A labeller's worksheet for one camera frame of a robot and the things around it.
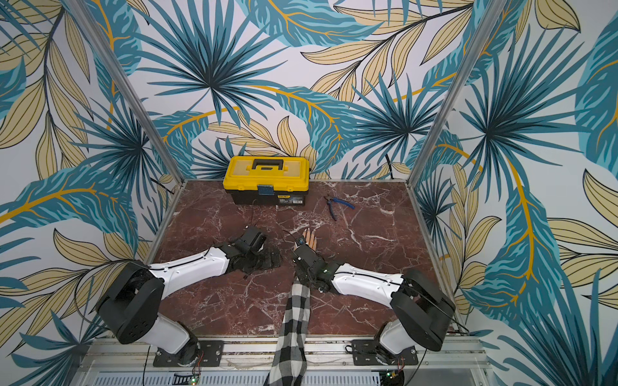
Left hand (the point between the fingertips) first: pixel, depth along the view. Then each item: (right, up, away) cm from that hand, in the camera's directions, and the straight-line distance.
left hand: (272, 264), depth 88 cm
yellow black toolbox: (-4, +32, +11) cm, 34 cm away
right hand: (+12, +1, -1) cm, 12 cm away
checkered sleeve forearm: (+8, -22, -21) cm, 31 cm away
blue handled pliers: (+23, +23, +22) cm, 40 cm away
